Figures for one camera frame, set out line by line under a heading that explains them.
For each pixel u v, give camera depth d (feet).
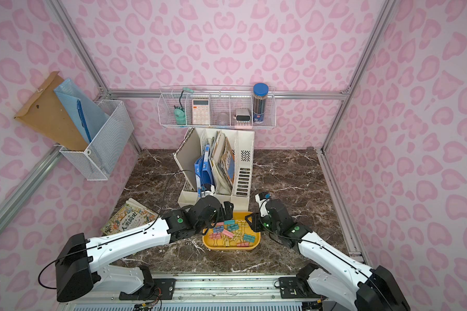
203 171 2.75
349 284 1.39
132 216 3.04
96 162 2.36
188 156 2.97
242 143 3.09
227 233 2.76
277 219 1.97
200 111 3.12
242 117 2.90
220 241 2.78
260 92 2.75
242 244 2.68
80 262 1.32
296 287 2.14
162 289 2.40
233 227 2.88
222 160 2.81
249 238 2.71
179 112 2.96
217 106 3.30
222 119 3.16
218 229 2.81
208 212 1.87
